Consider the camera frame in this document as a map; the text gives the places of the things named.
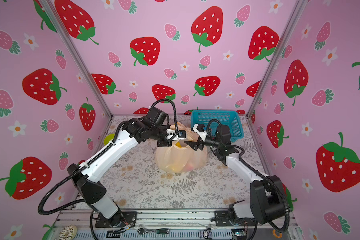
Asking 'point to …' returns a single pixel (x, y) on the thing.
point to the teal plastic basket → (211, 119)
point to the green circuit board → (239, 232)
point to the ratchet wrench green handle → (141, 231)
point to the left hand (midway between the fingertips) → (175, 135)
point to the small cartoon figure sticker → (206, 234)
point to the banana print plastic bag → (181, 157)
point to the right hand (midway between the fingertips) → (188, 134)
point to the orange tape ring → (276, 235)
